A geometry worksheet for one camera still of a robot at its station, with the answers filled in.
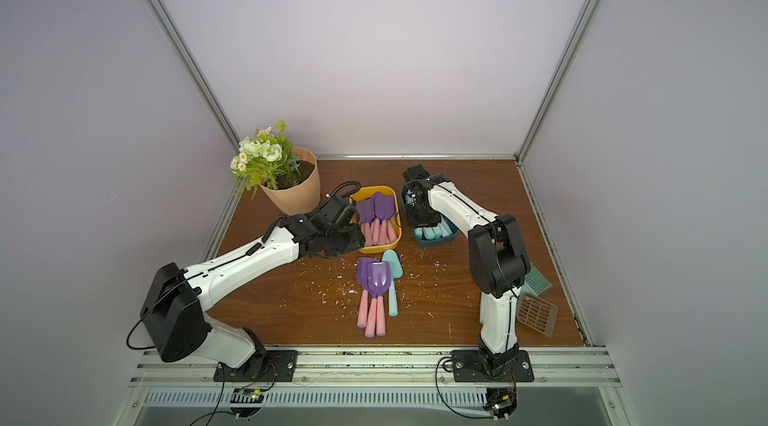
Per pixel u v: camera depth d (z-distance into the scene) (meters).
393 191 1.03
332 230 0.66
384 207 1.00
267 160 0.81
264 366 0.68
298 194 0.90
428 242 0.92
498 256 0.51
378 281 0.86
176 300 0.42
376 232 0.94
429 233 0.92
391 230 0.95
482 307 0.58
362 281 0.86
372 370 0.74
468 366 0.73
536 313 0.81
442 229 0.94
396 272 0.90
